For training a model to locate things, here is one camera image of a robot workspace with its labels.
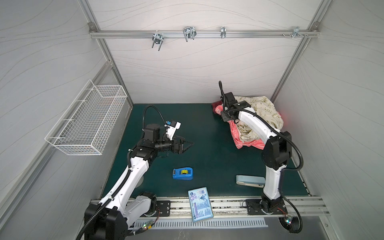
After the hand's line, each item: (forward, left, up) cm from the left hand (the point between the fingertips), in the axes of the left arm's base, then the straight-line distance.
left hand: (190, 139), depth 73 cm
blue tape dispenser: (-10, +4, -18) cm, 21 cm away
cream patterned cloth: (+27, -44, -3) cm, 52 cm away
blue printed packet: (-26, -6, -16) cm, 31 cm away
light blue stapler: (-13, -34, -19) cm, 41 cm away
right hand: (+25, -24, -4) cm, 35 cm away
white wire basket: (0, +49, +8) cm, 49 cm away
